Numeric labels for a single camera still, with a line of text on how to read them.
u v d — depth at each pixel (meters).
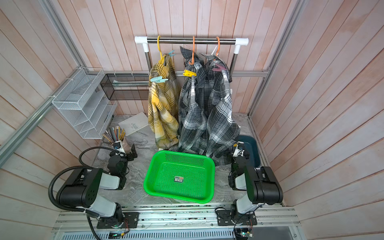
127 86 1.03
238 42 0.59
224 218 0.73
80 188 0.46
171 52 0.88
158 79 0.57
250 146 0.98
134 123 1.14
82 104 0.71
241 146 0.76
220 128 0.65
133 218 0.74
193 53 0.64
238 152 0.77
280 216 0.76
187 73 0.60
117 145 0.76
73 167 0.47
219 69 0.57
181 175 0.88
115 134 0.93
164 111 0.65
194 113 0.65
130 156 0.83
